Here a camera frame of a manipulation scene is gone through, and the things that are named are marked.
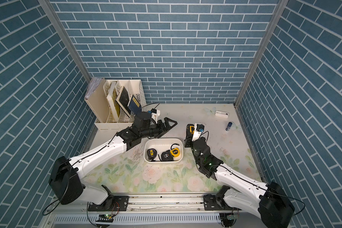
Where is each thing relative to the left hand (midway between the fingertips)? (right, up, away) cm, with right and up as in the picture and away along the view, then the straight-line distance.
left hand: (177, 127), depth 74 cm
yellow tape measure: (-1, -17, +17) cm, 24 cm away
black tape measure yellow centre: (+7, -1, 0) cm, 7 cm away
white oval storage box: (-11, -14, +22) cm, 28 cm away
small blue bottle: (+37, -1, +25) cm, 45 cm away
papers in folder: (-55, +26, +17) cm, 63 cm away
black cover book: (-39, +18, +27) cm, 51 cm away
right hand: (+7, -2, +4) cm, 9 cm away
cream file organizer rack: (-53, +13, +20) cm, 58 cm away
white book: (-43, +15, +17) cm, 48 cm away
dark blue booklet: (-32, +14, +31) cm, 47 cm away
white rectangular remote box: (+36, +8, +38) cm, 53 cm away
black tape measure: (-7, -19, +13) cm, 24 cm away
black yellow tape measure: (-16, -18, +15) cm, 28 cm away
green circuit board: (-37, -46, -2) cm, 59 cm away
